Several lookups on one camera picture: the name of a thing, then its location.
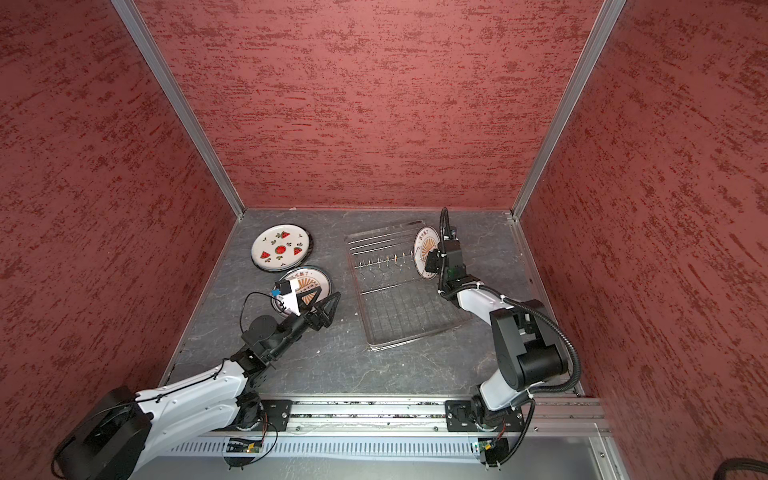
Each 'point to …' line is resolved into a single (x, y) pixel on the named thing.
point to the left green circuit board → (241, 445)
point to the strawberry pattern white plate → (280, 247)
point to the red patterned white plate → (426, 239)
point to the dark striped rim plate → (310, 249)
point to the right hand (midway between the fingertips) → (432, 255)
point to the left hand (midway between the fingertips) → (332, 296)
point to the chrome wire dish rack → (399, 306)
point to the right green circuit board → (493, 451)
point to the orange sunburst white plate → (306, 278)
